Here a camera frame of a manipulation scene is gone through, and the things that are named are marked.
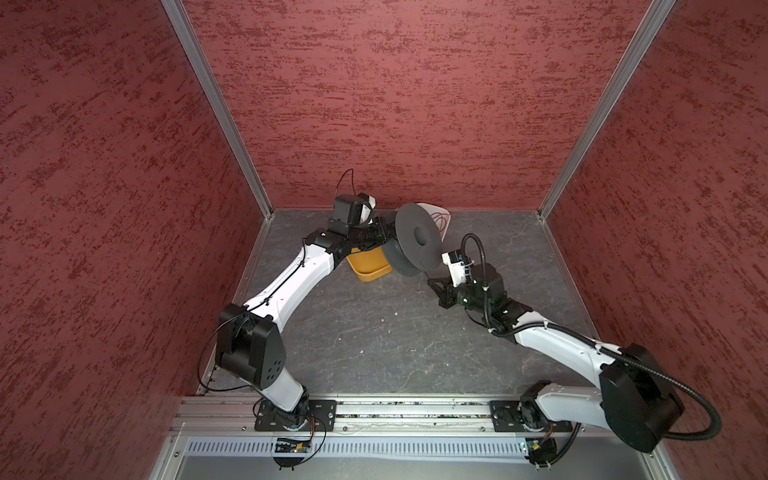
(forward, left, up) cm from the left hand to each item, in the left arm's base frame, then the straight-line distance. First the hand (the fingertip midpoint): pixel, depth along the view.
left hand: (397, 236), depth 81 cm
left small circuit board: (-46, +27, -28) cm, 60 cm away
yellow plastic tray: (+5, +9, -21) cm, 24 cm away
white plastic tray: (+32, -15, -20) cm, 40 cm away
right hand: (-10, -9, -10) cm, 17 cm away
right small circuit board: (-47, -36, -26) cm, 64 cm away
